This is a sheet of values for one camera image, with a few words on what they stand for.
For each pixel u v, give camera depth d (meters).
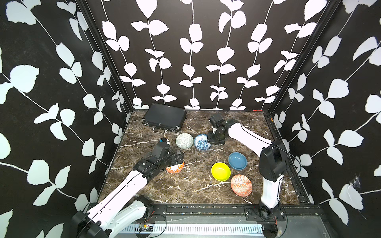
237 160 0.93
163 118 1.13
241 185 0.82
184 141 0.98
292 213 0.77
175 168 0.88
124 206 0.47
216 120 0.73
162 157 0.60
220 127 0.67
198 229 0.70
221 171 0.86
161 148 0.58
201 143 0.93
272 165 0.52
